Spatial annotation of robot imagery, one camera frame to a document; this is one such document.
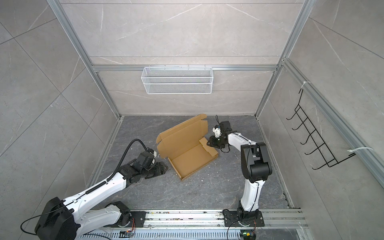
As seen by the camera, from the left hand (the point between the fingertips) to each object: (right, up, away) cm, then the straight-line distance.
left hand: (164, 165), depth 83 cm
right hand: (+27, +11, +16) cm, 34 cm away
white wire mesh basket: (-9, +54, +18) cm, 57 cm away
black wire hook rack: (+71, +9, -25) cm, 76 cm away
